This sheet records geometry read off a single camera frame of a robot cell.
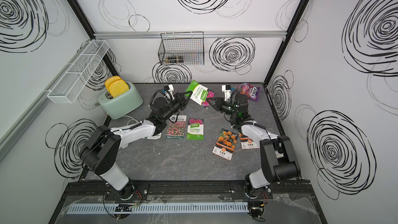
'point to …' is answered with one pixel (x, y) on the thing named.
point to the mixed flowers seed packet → (176, 130)
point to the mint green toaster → (122, 104)
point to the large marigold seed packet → (225, 144)
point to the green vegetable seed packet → (154, 137)
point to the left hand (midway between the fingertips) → (193, 92)
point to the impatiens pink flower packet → (200, 93)
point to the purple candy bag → (252, 92)
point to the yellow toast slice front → (118, 87)
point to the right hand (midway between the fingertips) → (208, 99)
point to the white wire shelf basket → (68, 87)
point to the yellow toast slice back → (108, 81)
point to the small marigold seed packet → (247, 143)
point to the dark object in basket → (174, 59)
